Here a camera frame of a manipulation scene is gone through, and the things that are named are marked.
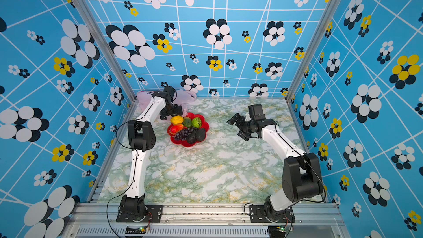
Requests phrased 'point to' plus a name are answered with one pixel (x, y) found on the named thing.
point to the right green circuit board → (276, 230)
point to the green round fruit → (196, 122)
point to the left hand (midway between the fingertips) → (177, 114)
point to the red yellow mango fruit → (175, 129)
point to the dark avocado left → (191, 138)
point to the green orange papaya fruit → (187, 122)
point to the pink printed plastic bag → (183, 96)
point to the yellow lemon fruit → (177, 119)
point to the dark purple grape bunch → (182, 135)
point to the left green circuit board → (141, 230)
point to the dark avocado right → (200, 134)
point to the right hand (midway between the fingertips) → (233, 126)
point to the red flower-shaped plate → (205, 125)
